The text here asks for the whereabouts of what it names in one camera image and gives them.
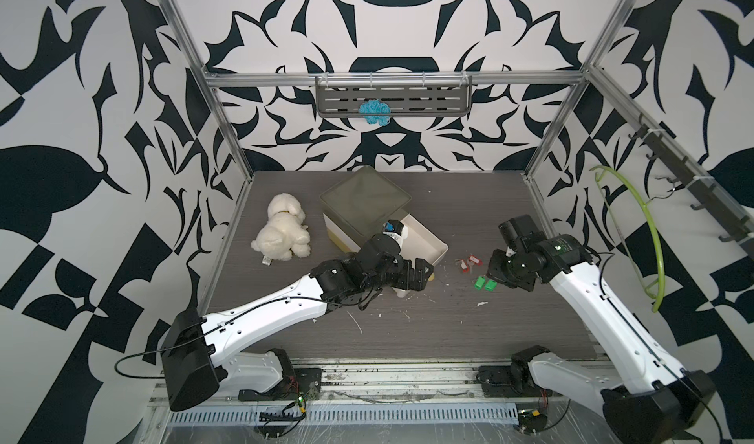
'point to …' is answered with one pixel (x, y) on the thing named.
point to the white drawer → (420, 242)
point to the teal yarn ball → (375, 112)
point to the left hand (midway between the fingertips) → (419, 261)
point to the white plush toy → (285, 234)
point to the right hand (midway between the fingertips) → (492, 269)
